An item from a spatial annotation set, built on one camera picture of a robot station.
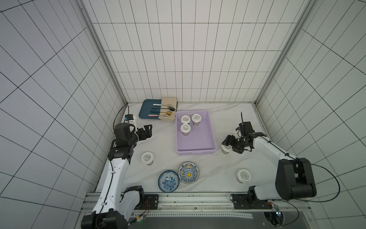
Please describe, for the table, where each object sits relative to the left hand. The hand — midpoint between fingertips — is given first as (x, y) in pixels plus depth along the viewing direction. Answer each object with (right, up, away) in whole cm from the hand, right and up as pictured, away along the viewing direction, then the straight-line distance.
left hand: (144, 129), depth 80 cm
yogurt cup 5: (+55, -25, -4) cm, 61 cm away
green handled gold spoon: (+10, +10, +32) cm, 35 cm away
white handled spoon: (+11, +16, +38) cm, 42 cm away
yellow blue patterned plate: (+25, -26, +2) cm, 36 cm away
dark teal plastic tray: (-9, +14, +39) cm, 42 cm away
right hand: (+47, -11, +9) cm, 49 cm away
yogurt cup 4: (+49, -13, +5) cm, 51 cm away
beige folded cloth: (+7, +20, +40) cm, 45 cm away
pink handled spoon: (-2, +7, +31) cm, 32 cm away
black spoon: (+10, +14, +37) cm, 41 cm away
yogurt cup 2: (+24, -2, +16) cm, 29 cm away
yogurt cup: (+31, +5, +21) cm, 38 cm away
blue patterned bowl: (+14, -30, 0) cm, 33 cm away
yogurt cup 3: (+1, -18, +3) cm, 18 cm away
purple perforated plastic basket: (+20, -9, +18) cm, 29 cm away
